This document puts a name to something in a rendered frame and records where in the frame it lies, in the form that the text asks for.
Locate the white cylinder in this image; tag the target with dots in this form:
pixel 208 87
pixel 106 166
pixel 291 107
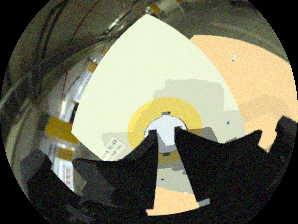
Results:
pixel 165 131

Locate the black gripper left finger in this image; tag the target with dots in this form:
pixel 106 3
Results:
pixel 137 172

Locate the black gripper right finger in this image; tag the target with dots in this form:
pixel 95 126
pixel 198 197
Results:
pixel 206 161

